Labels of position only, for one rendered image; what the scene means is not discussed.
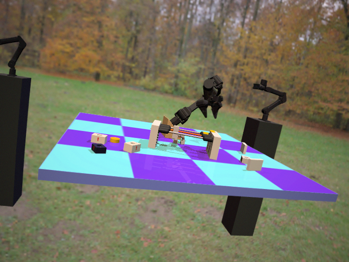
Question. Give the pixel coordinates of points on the orange cylinder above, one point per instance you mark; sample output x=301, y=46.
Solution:
x=115, y=140

